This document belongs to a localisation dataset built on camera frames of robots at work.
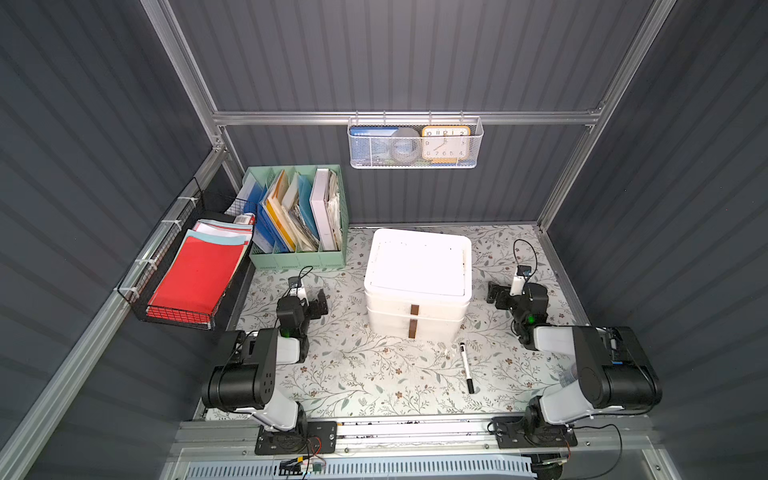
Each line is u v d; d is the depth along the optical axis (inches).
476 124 35.0
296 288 31.7
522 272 31.8
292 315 27.9
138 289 23.8
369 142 32.9
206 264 28.5
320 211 37.6
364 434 29.7
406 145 34.3
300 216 37.9
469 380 32.4
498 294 33.8
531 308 28.4
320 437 28.9
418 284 29.6
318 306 33.3
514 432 29.0
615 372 18.0
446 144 34.8
